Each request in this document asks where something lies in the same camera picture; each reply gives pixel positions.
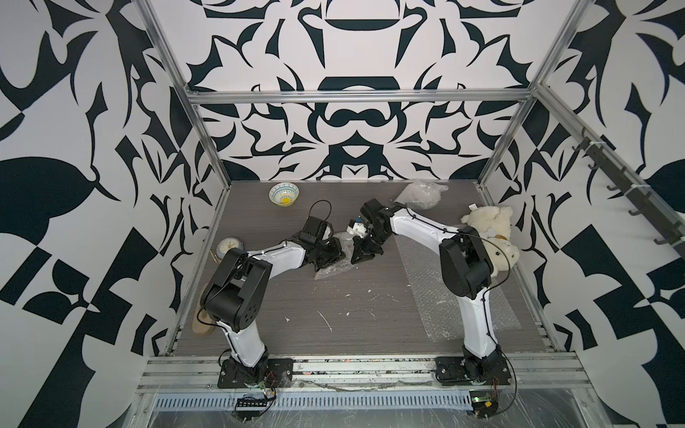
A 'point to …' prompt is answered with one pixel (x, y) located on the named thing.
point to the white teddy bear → (494, 225)
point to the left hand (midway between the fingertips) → (345, 249)
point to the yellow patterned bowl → (284, 193)
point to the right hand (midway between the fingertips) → (352, 256)
